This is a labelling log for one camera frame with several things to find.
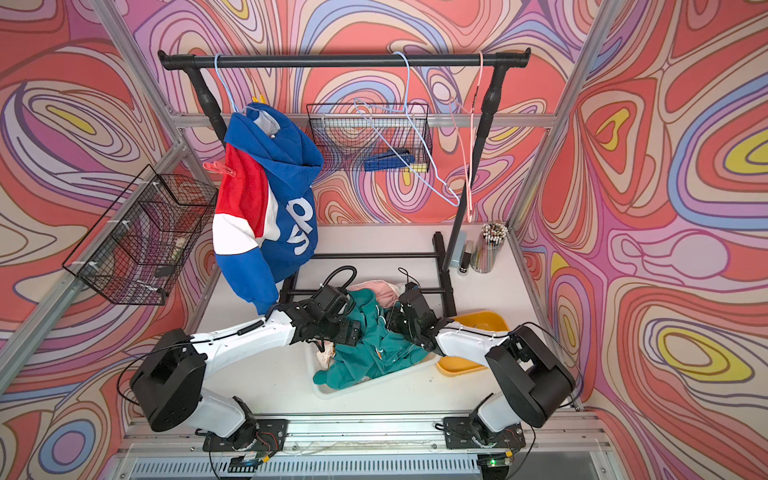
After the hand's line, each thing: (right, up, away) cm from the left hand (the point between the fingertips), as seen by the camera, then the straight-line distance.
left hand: (352, 333), depth 86 cm
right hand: (+10, +2, +3) cm, 10 cm away
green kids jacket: (+8, -2, -9) cm, 12 cm away
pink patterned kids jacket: (+9, +12, +3) cm, 15 cm away
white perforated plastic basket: (-4, -11, -15) cm, 19 cm away
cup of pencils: (+43, +23, +13) cm, 51 cm away
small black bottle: (+38, +22, +19) cm, 48 cm away
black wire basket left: (-54, +26, -9) cm, 60 cm away
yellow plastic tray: (+39, +3, +2) cm, 40 cm away
